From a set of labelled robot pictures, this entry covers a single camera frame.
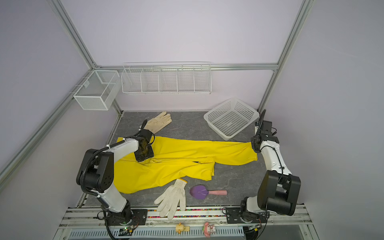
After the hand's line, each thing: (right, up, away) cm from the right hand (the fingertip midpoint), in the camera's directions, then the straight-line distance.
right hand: (263, 141), depth 87 cm
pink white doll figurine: (-33, -39, -19) cm, 55 cm away
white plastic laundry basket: (-13, +15, +29) cm, 35 cm away
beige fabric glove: (-70, +10, +25) cm, 75 cm away
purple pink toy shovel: (-37, -27, -7) cm, 46 cm away
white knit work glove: (-53, -31, -8) cm, 62 cm away
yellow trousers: (-52, -12, +4) cm, 54 cm away
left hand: (-70, -11, +6) cm, 71 cm away
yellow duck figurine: (-46, -38, -19) cm, 63 cm away
